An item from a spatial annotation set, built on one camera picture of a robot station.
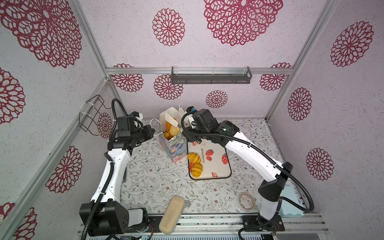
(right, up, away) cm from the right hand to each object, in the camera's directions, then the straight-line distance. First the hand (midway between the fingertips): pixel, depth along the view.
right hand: (187, 127), depth 72 cm
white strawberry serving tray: (+17, -20, +25) cm, 37 cm away
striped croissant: (-12, -4, +17) cm, 22 cm away
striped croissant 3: (+6, -25, +17) cm, 31 cm away
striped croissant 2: (+3, -18, +21) cm, 28 cm away
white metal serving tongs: (-6, +3, -1) cm, 7 cm away
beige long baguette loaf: (-8, -43, +1) cm, 44 cm away
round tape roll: (+32, -40, +9) cm, 52 cm away
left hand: (-17, -2, +6) cm, 19 cm away
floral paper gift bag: (-9, -12, +11) cm, 19 cm away
